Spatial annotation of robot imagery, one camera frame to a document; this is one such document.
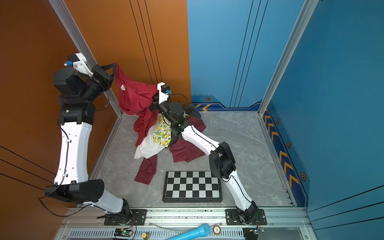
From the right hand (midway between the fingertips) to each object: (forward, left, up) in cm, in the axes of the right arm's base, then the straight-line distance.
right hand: (147, 90), depth 72 cm
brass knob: (-54, -1, -39) cm, 66 cm away
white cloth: (-9, +7, -38) cm, 39 cm away
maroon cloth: (-9, -15, -41) cm, 45 cm away
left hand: (-3, +7, +16) cm, 17 cm away
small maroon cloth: (-22, +6, -42) cm, 48 cm away
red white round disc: (-51, -33, -43) cm, 75 cm away
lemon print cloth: (-1, -1, -34) cm, 34 cm away
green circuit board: (-52, +12, -44) cm, 69 cm away
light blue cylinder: (-52, -27, -39) cm, 70 cm away
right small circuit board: (-51, -52, -43) cm, 85 cm away
